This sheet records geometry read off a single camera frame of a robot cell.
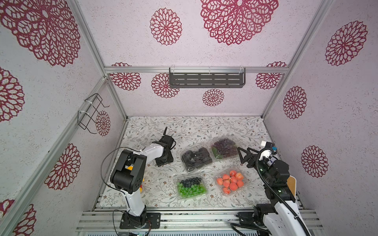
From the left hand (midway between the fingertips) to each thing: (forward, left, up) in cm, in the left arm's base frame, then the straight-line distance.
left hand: (167, 163), depth 96 cm
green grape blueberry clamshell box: (-17, -16, +7) cm, 24 cm away
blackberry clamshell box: (-1, -19, +10) cm, 22 cm away
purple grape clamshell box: (+7, -37, +8) cm, 39 cm away
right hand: (-4, -41, +26) cm, 49 cm away
